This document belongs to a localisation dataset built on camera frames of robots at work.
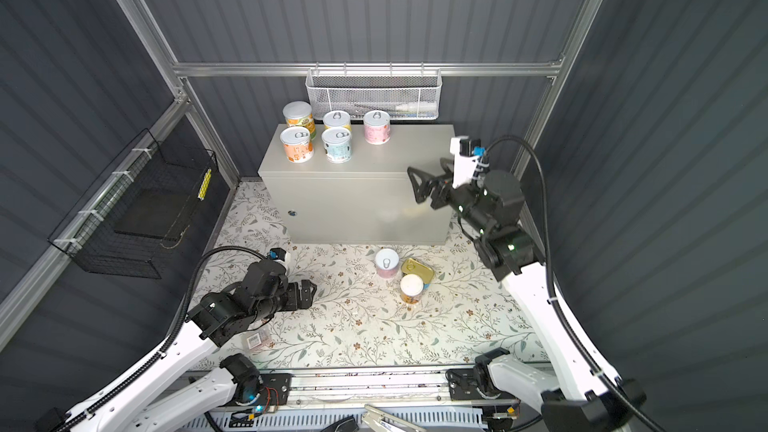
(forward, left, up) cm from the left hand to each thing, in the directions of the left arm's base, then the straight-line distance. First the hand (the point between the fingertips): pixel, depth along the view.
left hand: (302, 288), depth 77 cm
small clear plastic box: (-9, +13, -11) cm, 19 cm away
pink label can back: (+11, -23, -8) cm, 26 cm away
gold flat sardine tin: (+10, -30, -8) cm, 33 cm away
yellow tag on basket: (+27, +28, +13) cm, 41 cm away
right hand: (+11, -32, +31) cm, 45 cm away
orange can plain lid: (+2, -29, -7) cm, 30 cm away
